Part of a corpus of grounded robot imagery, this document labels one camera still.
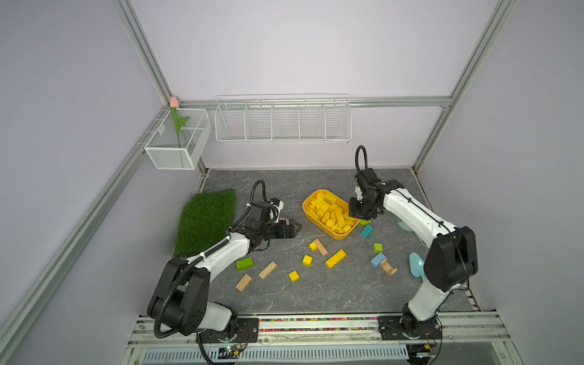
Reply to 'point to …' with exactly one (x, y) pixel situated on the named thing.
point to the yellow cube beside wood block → (312, 246)
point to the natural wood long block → (268, 270)
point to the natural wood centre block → (321, 247)
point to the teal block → (366, 231)
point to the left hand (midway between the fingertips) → (292, 228)
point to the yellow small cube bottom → (294, 276)
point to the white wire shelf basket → (283, 119)
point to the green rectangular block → (244, 264)
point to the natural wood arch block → (386, 267)
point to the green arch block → (364, 222)
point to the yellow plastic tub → (330, 214)
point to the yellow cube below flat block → (307, 260)
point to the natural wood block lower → (244, 282)
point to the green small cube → (378, 248)
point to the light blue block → (378, 259)
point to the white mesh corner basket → (181, 140)
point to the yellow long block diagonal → (336, 258)
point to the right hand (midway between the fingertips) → (351, 212)
